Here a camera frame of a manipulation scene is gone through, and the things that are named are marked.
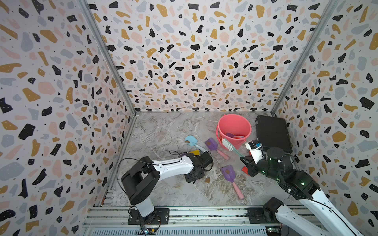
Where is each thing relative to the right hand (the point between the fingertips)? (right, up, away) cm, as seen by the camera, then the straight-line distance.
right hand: (241, 158), depth 69 cm
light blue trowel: (-25, +5, +35) cm, 43 cm away
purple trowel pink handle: (+4, +8, +22) cm, 24 cm away
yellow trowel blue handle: (+3, +9, +36) cm, 37 cm away
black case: (+35, +10, +41) cm, 55 cm away
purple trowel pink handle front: (-2, -13, +20) cm, 25 cm away
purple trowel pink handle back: (-10, +2, +33) cm, 35 cm away
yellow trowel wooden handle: (-22, -3, +29) cm, 36 cm away
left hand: (-19, -15, +16) cm, 29 cm away
